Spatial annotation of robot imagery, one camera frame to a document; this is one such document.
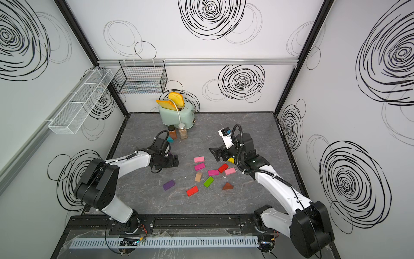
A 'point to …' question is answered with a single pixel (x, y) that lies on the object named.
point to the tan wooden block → (198, 176)
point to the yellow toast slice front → (166, 104)
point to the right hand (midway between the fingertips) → (218, 144)
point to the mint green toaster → (167, 117)
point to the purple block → (168, 184)
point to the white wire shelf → (70, 116)
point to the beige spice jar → (183, 131)
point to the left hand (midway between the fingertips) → (173, 163)
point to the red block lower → (192, 191)
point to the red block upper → (223, 168)
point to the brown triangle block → (228, 186)
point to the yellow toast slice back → (178, 99)
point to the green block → (207, 183)
